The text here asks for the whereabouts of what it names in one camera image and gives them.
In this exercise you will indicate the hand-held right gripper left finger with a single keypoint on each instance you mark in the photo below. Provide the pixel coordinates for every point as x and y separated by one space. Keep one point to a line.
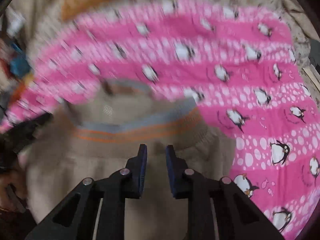
141 170

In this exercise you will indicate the beige zip jacket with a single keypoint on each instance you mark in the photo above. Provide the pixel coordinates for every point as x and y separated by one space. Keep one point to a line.
140 120

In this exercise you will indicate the beige curtain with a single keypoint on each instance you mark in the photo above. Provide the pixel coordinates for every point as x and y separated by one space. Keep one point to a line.
32 25

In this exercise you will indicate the pink penguin print blanket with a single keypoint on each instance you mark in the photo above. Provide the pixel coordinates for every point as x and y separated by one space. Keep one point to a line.
225 75

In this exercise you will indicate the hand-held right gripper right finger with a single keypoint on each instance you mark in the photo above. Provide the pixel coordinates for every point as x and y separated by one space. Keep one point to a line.
172 172

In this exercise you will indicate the person's left hand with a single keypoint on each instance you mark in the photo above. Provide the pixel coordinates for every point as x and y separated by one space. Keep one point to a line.
12 182

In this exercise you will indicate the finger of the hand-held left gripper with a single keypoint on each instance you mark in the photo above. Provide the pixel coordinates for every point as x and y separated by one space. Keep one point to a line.
27 132

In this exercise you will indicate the blue plastic bag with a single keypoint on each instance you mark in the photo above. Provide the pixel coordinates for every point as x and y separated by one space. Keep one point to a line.
18 63

